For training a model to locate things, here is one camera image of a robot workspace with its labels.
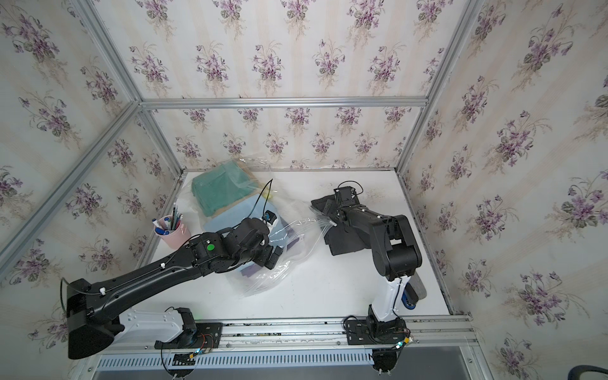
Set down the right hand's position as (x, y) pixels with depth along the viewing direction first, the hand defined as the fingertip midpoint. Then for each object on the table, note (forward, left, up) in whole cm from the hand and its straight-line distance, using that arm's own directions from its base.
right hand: (338, 212), depth 101 cm
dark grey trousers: (-14, -2, +2) cm, 14 cm away
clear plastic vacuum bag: (-5, +15, +2) cm, 16 cm away
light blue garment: (-6, +34, +10) cm, 36 cm away
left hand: (-25, +24, +16) cm, 38 cm away
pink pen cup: (-14, +65, +7) cm, 67 cm away
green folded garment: (+6, +53, +7) cm, 54 cm away
